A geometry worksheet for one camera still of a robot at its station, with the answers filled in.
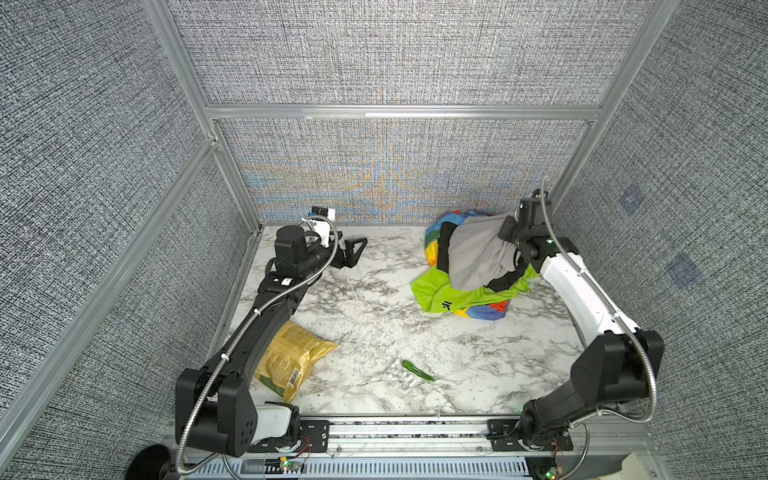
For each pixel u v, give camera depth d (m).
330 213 0.68
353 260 0.70
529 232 0.62
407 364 0.84
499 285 0.95
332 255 0.58
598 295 0.49
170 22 0.72
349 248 0.69
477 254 0.90
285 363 0.79
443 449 0.73
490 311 0.94
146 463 0.65
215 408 0.41
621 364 0.42
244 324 0.49
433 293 0.98
